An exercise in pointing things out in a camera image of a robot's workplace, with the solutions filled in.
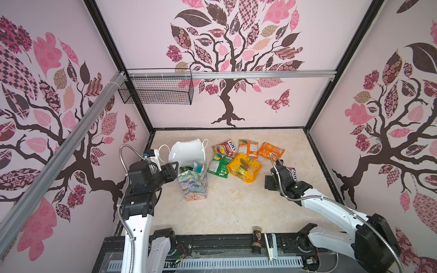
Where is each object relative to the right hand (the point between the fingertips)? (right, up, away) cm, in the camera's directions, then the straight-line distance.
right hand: (271, 177), depth 87 cm
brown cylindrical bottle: (-11, -26, -14) cm, 31 cm away
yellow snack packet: (-14, +4, +6) cm, 16 cm away
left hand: (-46, +8, -15) cm, 49 cm away
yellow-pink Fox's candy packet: (-23, +15, +18) cm, 33 cm away
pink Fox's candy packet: (+14, +2, +8) cm, 17 cm away
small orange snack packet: (-9, +15, +19) cm, 26 cm away
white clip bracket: (-5, -29, -17) cm, 33 cm away
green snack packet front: (-46, +4, +3) cm, 46 cm away
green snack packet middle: (-28, +4, +10) cm, 30 cm away
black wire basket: (-63, +51, +8) cm, 81 cm away
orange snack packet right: (+3, +14, +20) cm, 25 cm away
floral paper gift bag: (-39, -2, -9) cm, 40 cm away
